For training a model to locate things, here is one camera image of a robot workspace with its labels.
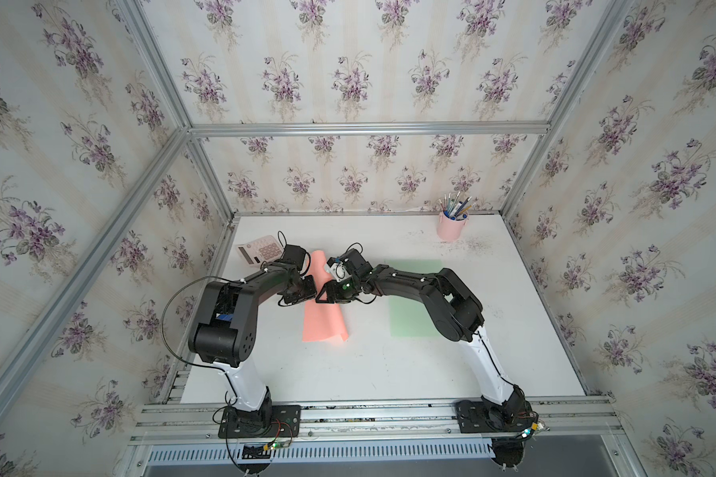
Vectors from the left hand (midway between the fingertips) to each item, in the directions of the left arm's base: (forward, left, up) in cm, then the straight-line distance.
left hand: (312, 298), depth 96 cm
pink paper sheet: (-9, -4, +1) cm, 10 cm away
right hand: (-3, -5, +1) cm, 6 cm away
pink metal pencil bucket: (+26, -50, +5) cm, 56 cm away
